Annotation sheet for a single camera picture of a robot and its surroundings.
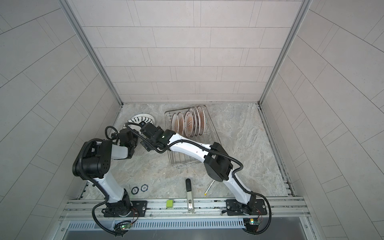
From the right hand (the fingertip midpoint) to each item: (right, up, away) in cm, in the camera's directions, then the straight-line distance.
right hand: (150, 139), depth 83 cm
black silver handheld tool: (+23, -26, -11) cm, 36 cm away
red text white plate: (+21, +8, +12) cm, 26 cm away
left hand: (-11, +6, +15) cm, 20 cm away
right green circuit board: (+53, -36, -14) cm, 66 cm away
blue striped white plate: (-10, +12, +22) cm, 27 cm away
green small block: (+13, -31, -9) cm, 35 cm away
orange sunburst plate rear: (+29, +11, +2) cm, 31 cm away
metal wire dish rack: (+35, -1, +15) cm, 38 cm away
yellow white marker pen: (+33, -24, -6) cm, 42 cm away
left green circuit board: (-4, -35, -18) cm, 40 cm away
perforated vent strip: (+24, -37, -15) cm, 46 cm away
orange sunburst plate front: (+12, +8, +12) cm, 19 cm away
